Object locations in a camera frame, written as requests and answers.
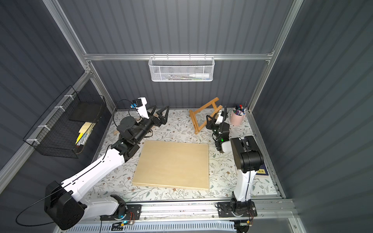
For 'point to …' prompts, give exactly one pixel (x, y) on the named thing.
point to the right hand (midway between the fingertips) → (209, 116)
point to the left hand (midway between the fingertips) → (164, 107)
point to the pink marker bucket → (238, 115)
